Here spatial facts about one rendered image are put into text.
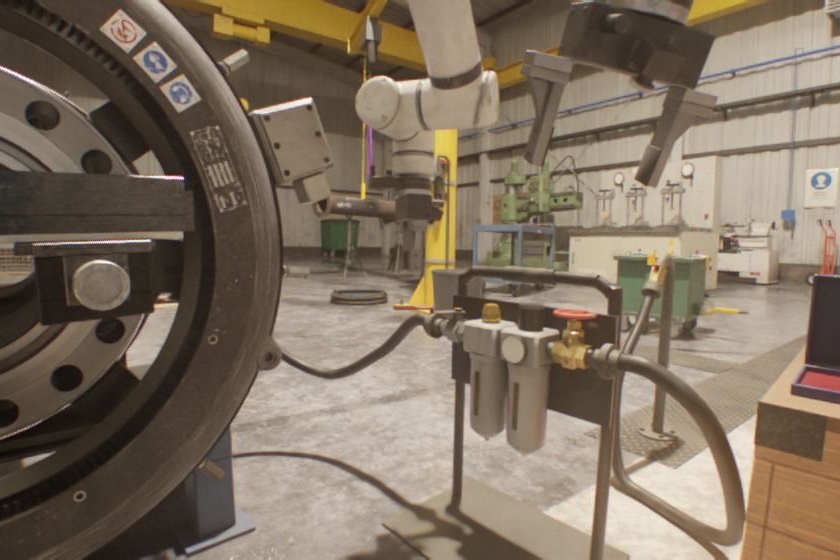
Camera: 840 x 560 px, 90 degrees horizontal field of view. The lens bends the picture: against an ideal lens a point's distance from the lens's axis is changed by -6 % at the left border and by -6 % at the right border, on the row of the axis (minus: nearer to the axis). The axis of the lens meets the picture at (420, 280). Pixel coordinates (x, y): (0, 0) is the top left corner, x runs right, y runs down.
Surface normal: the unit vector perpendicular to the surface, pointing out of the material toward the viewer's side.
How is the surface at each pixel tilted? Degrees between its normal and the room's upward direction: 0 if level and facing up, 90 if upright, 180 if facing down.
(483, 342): 90
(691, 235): 90
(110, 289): 90
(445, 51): 139
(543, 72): 113
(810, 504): 90
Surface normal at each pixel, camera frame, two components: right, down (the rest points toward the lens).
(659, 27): 0.09, 0.47
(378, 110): -0.41, 0.22
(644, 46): -0.98, -0.11
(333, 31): 0.59, 0.08
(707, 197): -0.90, 0.02
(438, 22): -0.15, 0.80
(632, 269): -0.69, 0.06
